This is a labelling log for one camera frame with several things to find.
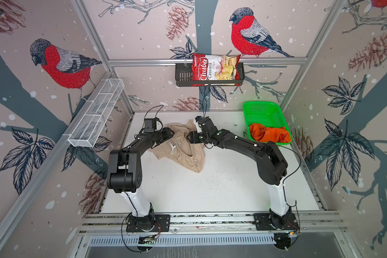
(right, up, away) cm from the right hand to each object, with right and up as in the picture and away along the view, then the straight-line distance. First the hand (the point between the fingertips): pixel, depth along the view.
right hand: (188, 140), depth 92 cm
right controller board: (+45, -43, -21) cm, 66 cm away
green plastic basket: (+56, +10, +23) cm, 61 cm away
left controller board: (-18, -45, -20) cm, 52 cm away
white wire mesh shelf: (-45, +6, -21) cm, 50 cm away
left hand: (-10, +4, +3) cm, 12 cm away
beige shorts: (-6, -5, 0) cm, 8 cm away
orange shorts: (+44, +4, +3) cm, 44 cm away
